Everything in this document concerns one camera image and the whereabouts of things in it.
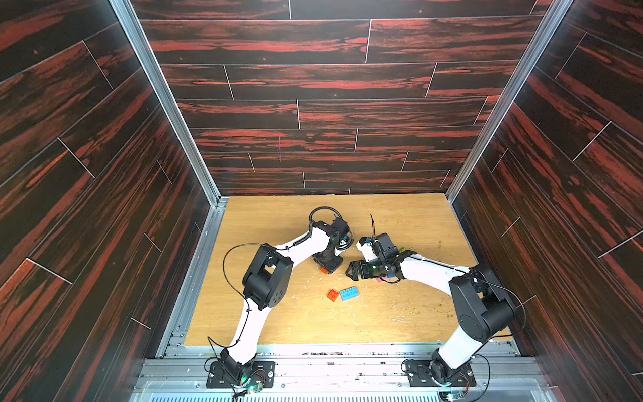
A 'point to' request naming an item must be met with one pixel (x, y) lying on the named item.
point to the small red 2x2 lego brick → (332, 295)
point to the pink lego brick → (379, 280)
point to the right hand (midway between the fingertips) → (360, 268)
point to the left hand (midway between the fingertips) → (331, 267)
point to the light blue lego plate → (349, 294)
